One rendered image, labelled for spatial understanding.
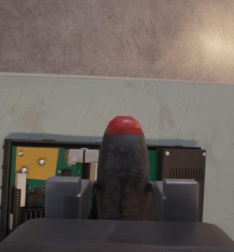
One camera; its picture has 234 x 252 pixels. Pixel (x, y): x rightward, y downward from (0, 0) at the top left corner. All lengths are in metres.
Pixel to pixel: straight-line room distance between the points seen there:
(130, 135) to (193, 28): 1.92
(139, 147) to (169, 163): 0.25
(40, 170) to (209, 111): 0.27
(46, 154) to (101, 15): 1.35
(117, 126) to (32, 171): 0.18
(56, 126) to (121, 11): 1.41
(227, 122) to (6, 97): 0.34
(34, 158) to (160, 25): 1.60
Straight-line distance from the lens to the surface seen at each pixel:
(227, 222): 0.56
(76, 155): 0.34
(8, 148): 0.32
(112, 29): 1.67
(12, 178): 0.33
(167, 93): 0.44
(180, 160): 0.42
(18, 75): 0.34
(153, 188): 0.16
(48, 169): 0.34
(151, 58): 1.79
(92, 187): 0.16
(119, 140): 0.16
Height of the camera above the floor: 1.32
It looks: 55 degrees down
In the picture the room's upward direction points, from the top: 90 degrees clockwise
